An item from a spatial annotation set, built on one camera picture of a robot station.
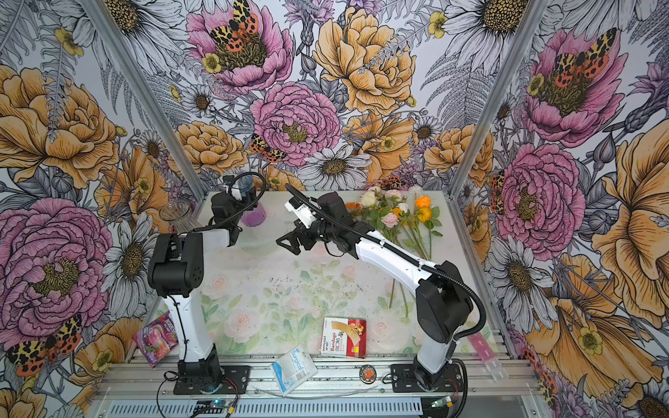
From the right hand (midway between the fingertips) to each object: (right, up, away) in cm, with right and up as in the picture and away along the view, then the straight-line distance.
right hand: (290, 238), depth 78 cm
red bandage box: (+16, -29, 0) cm, 34 cm away
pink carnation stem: (+33, +5, +23) cm, 41 cm away
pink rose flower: (+38, +16, +37) cm, 56 cm away
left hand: (-22, +16, +24) cm, 36 cm away
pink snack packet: (-40, -30, +1) cm, 50 cm away
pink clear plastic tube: (+58, -36, -2) cm, 69 cm away
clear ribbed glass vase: (-40, +7, +13) cm, 43 cm away
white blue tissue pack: (+1, -38, -2) cm, 38 cm away
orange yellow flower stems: (+50, +6, +31) cm, 59 cm away
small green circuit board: (-18, -44, -7) cm, 48 cm away
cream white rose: (+26, +14, +30) cm, 42 cm away
